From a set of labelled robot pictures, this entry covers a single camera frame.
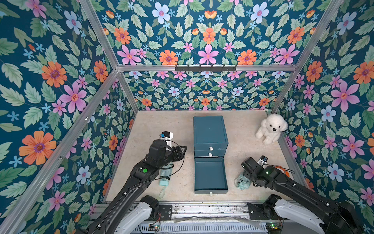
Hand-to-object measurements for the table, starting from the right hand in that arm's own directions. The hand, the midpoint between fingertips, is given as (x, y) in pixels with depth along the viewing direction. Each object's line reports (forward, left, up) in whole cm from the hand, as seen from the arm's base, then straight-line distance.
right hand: (248, 173), depth 82 cm
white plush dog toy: (+25, -16, +10) cm, 31 cm away
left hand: (+5, +35, +19) cm, 40 cm away
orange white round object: (+1, -23, -1) cm, 23 cm away
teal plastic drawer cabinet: (+9, +23, +16) cm, 29 cm away
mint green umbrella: (-5, +4, -1) cm, 6 cm away
